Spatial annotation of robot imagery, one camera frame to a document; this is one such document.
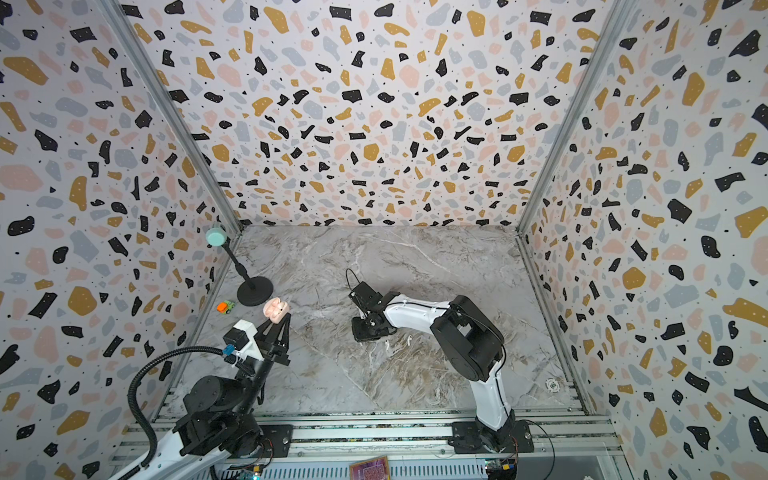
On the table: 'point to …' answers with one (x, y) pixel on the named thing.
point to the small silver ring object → (552, 385)
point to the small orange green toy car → (225, 307)
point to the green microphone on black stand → (253, 291)
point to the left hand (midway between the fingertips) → (287, 311)
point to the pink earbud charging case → (275, 309)
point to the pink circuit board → (374, 469)
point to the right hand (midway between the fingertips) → (356, 332)
